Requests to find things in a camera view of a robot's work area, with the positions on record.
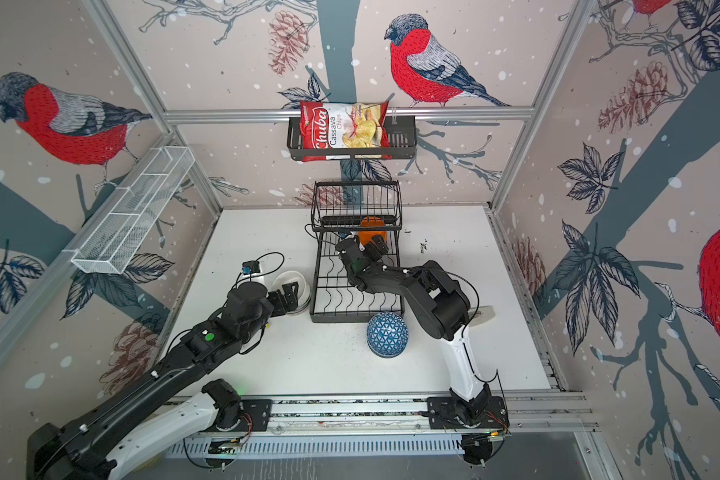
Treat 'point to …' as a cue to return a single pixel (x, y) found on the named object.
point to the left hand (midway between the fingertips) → (284, 287)
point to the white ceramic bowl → (303, 289)
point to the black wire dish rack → (337, 208)
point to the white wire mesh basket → (114, 239)
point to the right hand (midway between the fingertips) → (368, 248)
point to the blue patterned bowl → (387, 334)
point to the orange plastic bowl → (364, 237)
